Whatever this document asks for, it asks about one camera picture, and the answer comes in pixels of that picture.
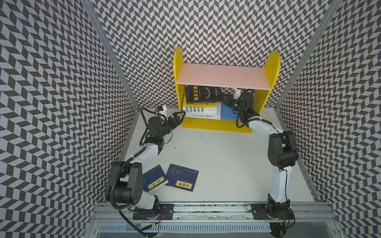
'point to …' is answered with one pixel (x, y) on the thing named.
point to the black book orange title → (200, 93)
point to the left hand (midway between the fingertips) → (184, 115)
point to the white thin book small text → (206, 114)
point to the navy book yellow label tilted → (154, 179)
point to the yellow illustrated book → (206, 104)
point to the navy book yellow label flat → (181, 178)
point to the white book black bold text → (217, 108)
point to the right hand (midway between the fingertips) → (219, 96)
